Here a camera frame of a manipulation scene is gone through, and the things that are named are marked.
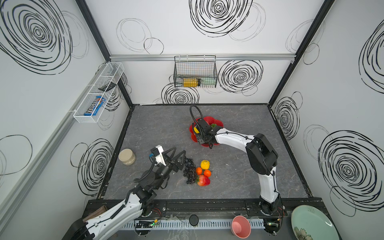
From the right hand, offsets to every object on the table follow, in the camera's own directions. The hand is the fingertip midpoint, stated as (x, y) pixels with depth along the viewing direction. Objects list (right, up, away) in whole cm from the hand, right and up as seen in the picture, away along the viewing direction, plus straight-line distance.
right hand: (202, 135), depth 96 cm
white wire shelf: (-57, +40, -2) cm, 70 cm away
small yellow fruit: (+1, -16, -11) cm, 19 cm away
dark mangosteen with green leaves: (+8, +6, +4) cm, 11 cm away
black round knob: (-6, -32, -33) cm, 47 cm away
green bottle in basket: (+3, +33, -9) cm, 34 cm away
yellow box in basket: (-8, +32, -8) cm, 34 cm away
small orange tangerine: (-3, -18, -13) cm, 23 cm away
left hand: (-11, -5, -25) cm, 28 cm away
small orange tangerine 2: (+2, -19, -13) cm, 24 cm away
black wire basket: (-4, +43, +3) cm, 43 cm away
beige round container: (-44, -11, -11) cm, 47 cm away
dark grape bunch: (-8, -18, -14) cm, 24 cm away
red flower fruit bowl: (+7, +9, +10) cm, 15 cm away
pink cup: (+16, -39, -27) cm, 51 cm away
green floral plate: (+49, -38, -27) cm, 67 cm away
